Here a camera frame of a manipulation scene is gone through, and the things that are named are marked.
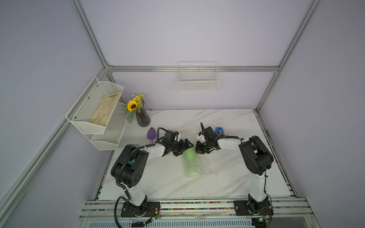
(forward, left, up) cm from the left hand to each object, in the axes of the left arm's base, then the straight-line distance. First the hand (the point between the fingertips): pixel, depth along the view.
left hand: (189, 149), depth 92 cm
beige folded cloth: (+11, +49, +26) cm, 56 cm away
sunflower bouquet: (+21, +37, +19) cm, 47 cm away
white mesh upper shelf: (+7, +54, +27) cm, 61 cm away
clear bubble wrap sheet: (-9, -10, -4) cm, 14 cm away
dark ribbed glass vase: (+24, +34, +4) cm, 42 cm away
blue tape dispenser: (+15, -22, 0) cm, 27 cm away
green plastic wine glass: (-10, -1, +2) cm, 10 cm away
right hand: (0, -3, -5) cm, 6 cm away
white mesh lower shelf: (+3, +50, +7) cm, 51 cm away
